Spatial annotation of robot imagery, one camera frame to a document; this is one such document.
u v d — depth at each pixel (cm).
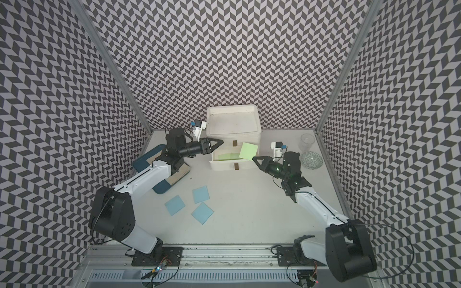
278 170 69
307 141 106
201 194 91
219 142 77
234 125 89
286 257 73
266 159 71
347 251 40
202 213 85
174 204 87
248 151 81
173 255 73
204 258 74
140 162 100
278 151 74
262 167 74
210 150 72
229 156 96
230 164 89
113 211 44
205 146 71
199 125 72
